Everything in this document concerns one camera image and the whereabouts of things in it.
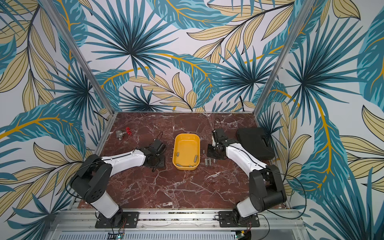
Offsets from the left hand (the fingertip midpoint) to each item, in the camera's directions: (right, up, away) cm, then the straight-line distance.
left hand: (160, 164), depth 92 cm
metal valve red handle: (-31, +18, +12) cm, 37 cm away
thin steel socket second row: (+31, +1, +1) cm, 31 cm away
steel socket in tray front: (+22, +3, +3) cm, 22 cm away
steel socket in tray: (+11, +6, +4) cm, 13 cm away
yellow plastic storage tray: (+16, +7, +5) cm, 18 cm away
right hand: (+30, +8, -2) cm, 31 cm away
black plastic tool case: (+60, +14, +4) cm, 62 cm away
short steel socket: (+27, +7, +6) cm, 29 cm away
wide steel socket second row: (+28, +1, +1) cm, 28 cm away
